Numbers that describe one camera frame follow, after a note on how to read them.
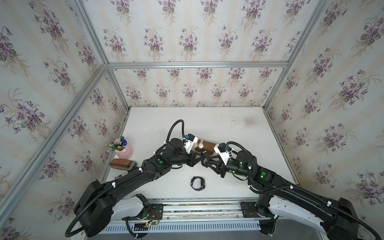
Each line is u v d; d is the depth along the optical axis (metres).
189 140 0.69
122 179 0.46
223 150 0.60
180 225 0.70
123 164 0.86
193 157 0.66
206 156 0.69
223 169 0.63
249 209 0.73
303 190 0.47
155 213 0.72
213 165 0.68
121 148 0.84
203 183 0.79
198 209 0.75
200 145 0.88
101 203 0.39
